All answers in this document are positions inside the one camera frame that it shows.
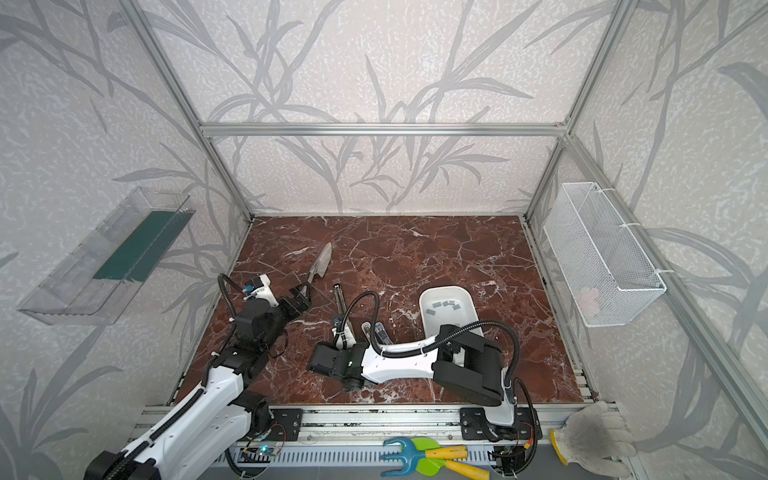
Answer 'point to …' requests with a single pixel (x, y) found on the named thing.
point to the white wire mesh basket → (610, 277)
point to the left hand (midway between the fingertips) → (304, 280)
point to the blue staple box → (383, 334)
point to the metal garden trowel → (322, 263)
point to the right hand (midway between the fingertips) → (346, 341)
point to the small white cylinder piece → (366, 326)
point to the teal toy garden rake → (411, 455)
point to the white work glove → (597, 438)
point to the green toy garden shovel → (430, 467)
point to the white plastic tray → (448, 305)
